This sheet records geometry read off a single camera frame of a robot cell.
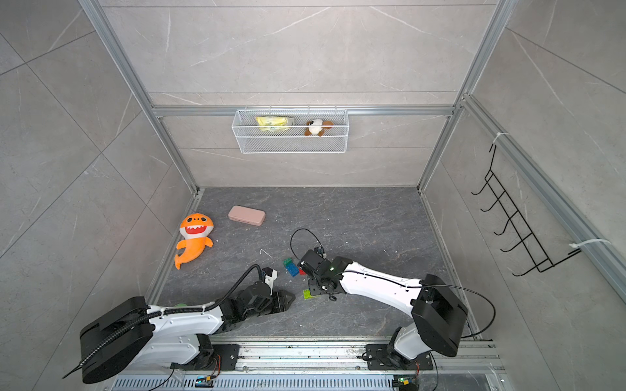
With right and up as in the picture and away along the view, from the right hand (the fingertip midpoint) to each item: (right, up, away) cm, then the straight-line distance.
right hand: (319, 284), depth 82 cm
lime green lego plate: (-4, -5, +3) cm, 7 cm away
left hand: (-8, -4, +1) cm, 9 cm away
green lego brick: (-12, +6, +10) cm, 17 cm away
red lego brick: (-4, +9, -19) cm, 21 cm away
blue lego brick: (-10, +3, +9) cm, 14 cm away
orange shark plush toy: (-49, +19, +13) cm, 54 cm away
